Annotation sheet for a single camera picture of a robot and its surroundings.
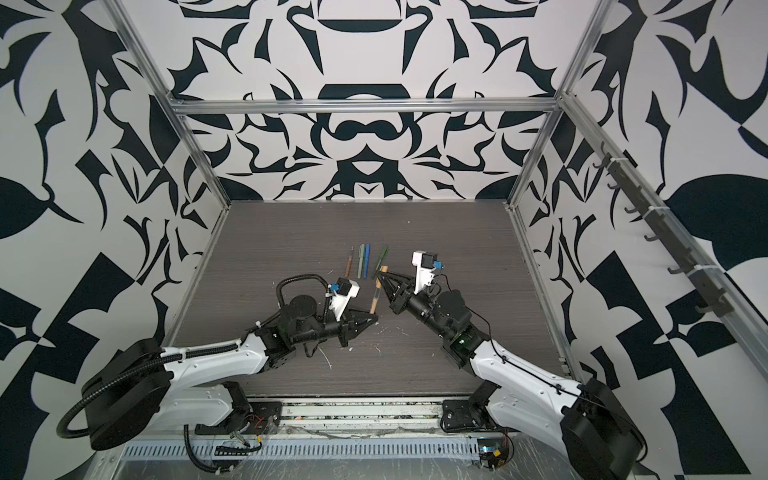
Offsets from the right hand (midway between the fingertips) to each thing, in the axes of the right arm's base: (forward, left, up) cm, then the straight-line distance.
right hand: (380, 276), depth 69 cm
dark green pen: (+20, +1, -25) cm, 32 cm away
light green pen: (+25, +8, -26) cm, 36 cm away
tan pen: (-3, +1, -6) cm, 7 cm away
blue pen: (+21, +5, -25) cm, 33 cm away
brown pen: (+17, +12, -25) cm, 32 cm away
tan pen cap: (+2, -1, 0) cm, 2 cm away
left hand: (-4, +1, -9) cm, 10 cm away
